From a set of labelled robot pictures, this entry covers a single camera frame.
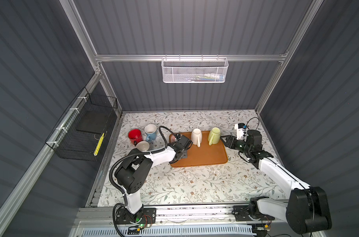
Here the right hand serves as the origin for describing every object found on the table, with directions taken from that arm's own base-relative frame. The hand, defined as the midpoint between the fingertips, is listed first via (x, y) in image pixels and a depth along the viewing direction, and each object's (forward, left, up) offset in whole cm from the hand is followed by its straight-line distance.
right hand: (226, 138), depth 84 cm
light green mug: (+7, +5, -9) cm, 12 cm away
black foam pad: (+1, +70, +13) cm, 72 cm away
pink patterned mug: (0, +31, -1) cm, 31 cm away
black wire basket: (-5, +76, +11) cm, 76 cm away
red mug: (+11, +59, -14) cm, 61 cm away
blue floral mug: (+15, +48, -13) cm, 52 cm away
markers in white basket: (+34, +9, +18) cm, 40 cm away
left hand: (-3, +25, -14) cm, 28 cm away
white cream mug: (+7, +16, -9) cm, 20 cm away
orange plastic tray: (0, +10, -18) cm, 21 cm away
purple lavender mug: (+2, +51, -13) cm, 53 cm away
